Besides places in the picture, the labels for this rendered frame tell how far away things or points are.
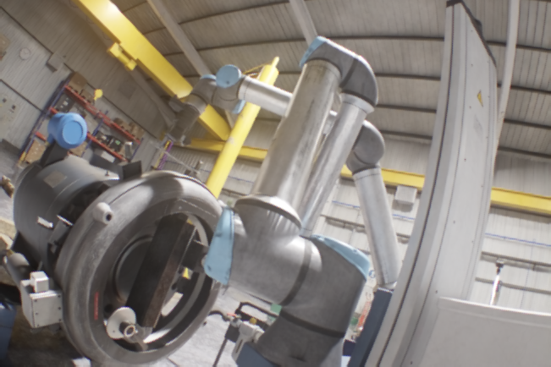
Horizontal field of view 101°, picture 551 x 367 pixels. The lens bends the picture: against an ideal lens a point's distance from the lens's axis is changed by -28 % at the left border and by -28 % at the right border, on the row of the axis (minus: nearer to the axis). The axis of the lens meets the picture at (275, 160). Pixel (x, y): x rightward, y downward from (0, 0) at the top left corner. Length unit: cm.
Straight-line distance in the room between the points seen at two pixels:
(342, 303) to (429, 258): 19
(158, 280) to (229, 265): 49
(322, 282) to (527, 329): 37
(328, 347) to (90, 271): 60
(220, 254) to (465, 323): 42
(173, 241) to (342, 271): 58
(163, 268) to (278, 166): 54
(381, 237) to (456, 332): 72
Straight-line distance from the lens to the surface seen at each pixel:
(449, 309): 49
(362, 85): 92
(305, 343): 62
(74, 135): 153
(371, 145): 108
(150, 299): 104
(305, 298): 61
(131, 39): 1304
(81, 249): 87
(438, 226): 67
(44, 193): 136
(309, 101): 76
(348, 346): 169
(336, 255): 62
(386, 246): 115
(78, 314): 93
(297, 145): 68
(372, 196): 116
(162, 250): 103
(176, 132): 118
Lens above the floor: 80
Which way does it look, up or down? 19 degrees up
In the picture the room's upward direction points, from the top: 23 degrees clockwise
